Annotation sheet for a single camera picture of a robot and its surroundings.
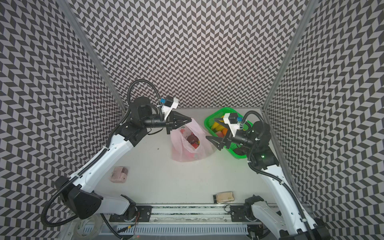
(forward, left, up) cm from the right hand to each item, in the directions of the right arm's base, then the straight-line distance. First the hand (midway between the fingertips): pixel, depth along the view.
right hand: (211, 132), depth 62 cm
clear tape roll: (-30, +58, -33) cm, 73 cm away
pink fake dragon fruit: (+14, +9, -28) cm, 33 cm away
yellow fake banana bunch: (+22, -7, -25) cm, 35 cm away
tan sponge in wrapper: (-18, -6, -32) cm, 37 cm away
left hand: (+3, +8, +4) cm, 10 cm away
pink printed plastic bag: (+3, +15, -21) cm, 26 cm away
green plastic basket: (+34, -9, -25) cm, 43 cm away
